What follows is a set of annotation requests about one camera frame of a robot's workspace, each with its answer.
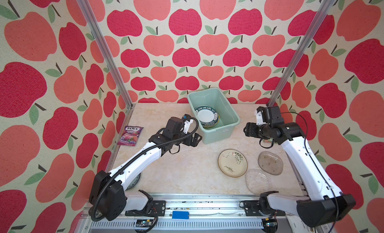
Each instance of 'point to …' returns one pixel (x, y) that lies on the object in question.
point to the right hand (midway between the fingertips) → (253, 129)
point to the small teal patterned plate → (134, 182)
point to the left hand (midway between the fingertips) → (197, 136)
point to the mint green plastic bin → (217, 99)
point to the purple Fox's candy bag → (129, 135)
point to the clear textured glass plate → (257, 180)
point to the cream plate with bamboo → (232, 162)
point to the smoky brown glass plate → (270, 163)
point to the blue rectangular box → (180, 215)
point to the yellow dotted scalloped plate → (215, 124)
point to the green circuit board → (144, 223)
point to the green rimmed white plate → (207, 116)
